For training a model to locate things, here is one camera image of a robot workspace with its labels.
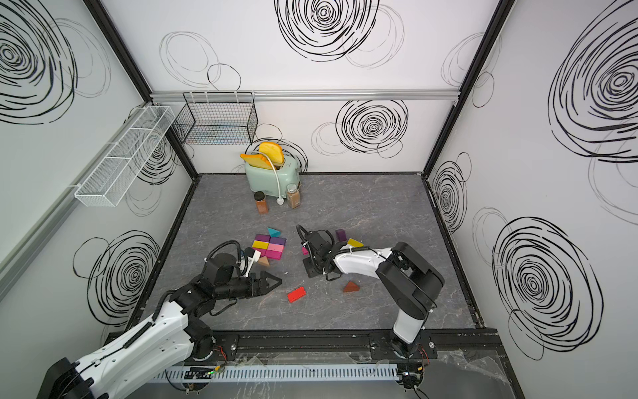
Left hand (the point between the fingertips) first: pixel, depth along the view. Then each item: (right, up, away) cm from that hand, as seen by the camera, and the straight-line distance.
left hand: (274, 284), depth 76 cm
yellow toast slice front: (-12, +42, +22) cm, 49 cm away
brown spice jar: (-10, +26, +24) cm, 37 cm away
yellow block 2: (+27, +9, +21) cm, 35 cm away
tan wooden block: (-7, +4, +13) cm, 15 cm away
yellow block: (-10, +8, +21) cm, 24 cm away
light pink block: (-3, +8, +18) cm, 20 cm away
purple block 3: (+22, +12, +23) cm, 34 cm away
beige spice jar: (+3, +27, +26) cm, 38 cm away
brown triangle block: (+25, -4, +9) cm, 27 cm away
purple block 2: (-3, +10, +22) cm, 24 cm away
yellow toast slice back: (-6, +46, +26) cm, 53 cm away
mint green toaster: (-10, +34, +24) cm, 43 cm away
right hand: (+11, +2, +15) cm, 19 cm away
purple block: (-9, +11, +21) cm, 26 cm away
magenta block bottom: (+8, +6, +18) cm, 21 cm away
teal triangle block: (-4, +13, +22) cm, 26 cm away
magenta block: (-4, +5, +18) cm, 19 cm away
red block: (+6, -6, +9) cm, 12 cm away
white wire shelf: (-48, +32, -3) cm, 58 cm away
